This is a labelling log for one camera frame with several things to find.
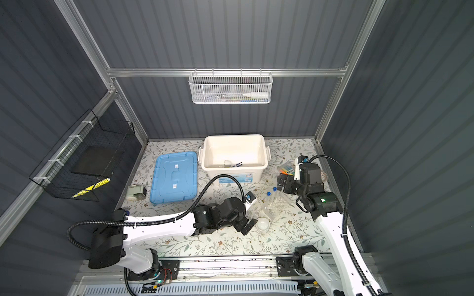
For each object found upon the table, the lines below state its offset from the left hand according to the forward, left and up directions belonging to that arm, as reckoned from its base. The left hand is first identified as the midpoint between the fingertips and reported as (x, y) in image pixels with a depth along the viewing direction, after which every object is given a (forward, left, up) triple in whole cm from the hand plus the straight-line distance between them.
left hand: (250, 211), depth 76 cm
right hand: (+9, -17, +9) cm, 21 cm away
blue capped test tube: (+8, -12, -1) cm, 14 cm away
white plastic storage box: (+41, -1, -11) cm, 42 cm away
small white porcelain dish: (+34, +10, -10) cm, 37 cm away
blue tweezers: (+33, +4, -10) cm, 34 cm away
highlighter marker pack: (+28, -24, -11) cm, 39 cm away
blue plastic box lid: (+28, +40, -13) cm, 50 cm away
